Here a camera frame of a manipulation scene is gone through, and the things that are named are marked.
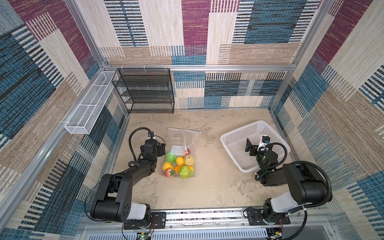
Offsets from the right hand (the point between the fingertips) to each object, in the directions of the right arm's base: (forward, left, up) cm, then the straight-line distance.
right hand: (255, 140), depth 90 cm
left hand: (+2, +61, -1) cm, 61 cm away
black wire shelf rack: (+40, +70, +9) cm, 81 cm away
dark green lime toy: (-7, +51, -5) cm, 52 cm away
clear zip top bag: (-6, +45, -5) cm, 46 cm away
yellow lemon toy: (-9, +45, -7) cm, 47 cm away
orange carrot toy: (-13, +47, -7) cm, 50 cm away
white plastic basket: (+4, +10, -9) cm, 14 cm away
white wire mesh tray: (+13, +103, +9) cm, 104 cm away
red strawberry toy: (-6, +40, -2) cm, 41 cm away
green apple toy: (-17, +42, -2) cm, 46 cm away
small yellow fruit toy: (-11, +53, -6) cm, 54 cm away
